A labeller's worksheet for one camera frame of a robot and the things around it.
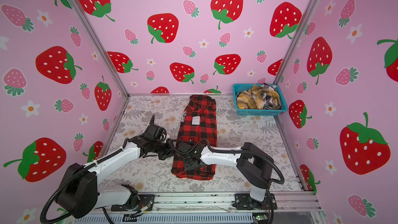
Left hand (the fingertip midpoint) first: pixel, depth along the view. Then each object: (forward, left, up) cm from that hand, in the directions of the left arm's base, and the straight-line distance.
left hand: (180, 151), depth 81 cm
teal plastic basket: (+53, -38, -2) cm, 66 cm away
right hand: (-5, -3, -7) cm, 10 cm away
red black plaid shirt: (+21, -9, -7) cm, 24 cm away
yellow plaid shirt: (+39, -47, 0) cm, 61 cm away
